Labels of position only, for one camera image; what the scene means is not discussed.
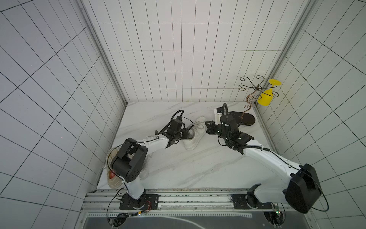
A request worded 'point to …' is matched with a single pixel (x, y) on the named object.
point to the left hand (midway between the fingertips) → (186, 134)
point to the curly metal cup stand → (258, 92)
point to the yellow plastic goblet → (266, 98)
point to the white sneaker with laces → (195, 133)
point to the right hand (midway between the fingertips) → (206, 119)
